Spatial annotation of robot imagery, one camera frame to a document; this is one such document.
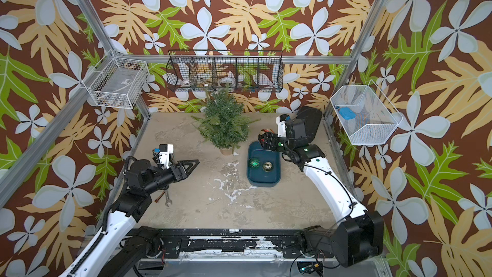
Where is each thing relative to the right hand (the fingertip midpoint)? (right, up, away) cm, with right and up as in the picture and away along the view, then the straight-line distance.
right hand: (264, 137), depth 79 cm
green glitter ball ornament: (-4, -13, +14) cm, 20 cm away
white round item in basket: (-17, +29, +20) cm, 39 cm away
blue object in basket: (+38, +11, +6) cm, 40 cm away
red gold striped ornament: (+1, +3, -1) cm, 3 cm away
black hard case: (+36, +12, +44) cm, 58 cm away
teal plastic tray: (-2, -20, +15) cm, 25 cm away
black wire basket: (-36, +34, +17) cm, 52 cm away
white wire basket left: (-65, +25, +7) cm, 70 cm away
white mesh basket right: (+47, +8, -1) cm, 47 cm away
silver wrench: (-44, -29, +7) cm, 53 cm away
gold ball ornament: (+3, -15, +14) cm, 21 cm away
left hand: (-27, -9, -8) cm, 29 cm away
